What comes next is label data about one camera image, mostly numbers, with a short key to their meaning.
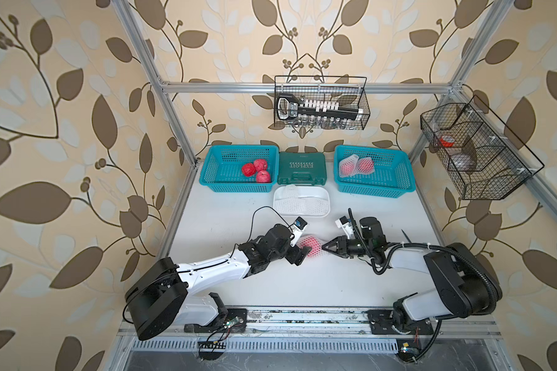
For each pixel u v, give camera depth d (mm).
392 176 1146
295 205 1017
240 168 1165
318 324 753
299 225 707
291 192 1014
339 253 790
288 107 841
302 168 1116
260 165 1118
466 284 449
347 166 1083
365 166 1094
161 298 417
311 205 968
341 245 784
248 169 1116
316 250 841
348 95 933
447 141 807
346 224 823
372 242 722
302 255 724
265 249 630
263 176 1056
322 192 1019
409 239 932
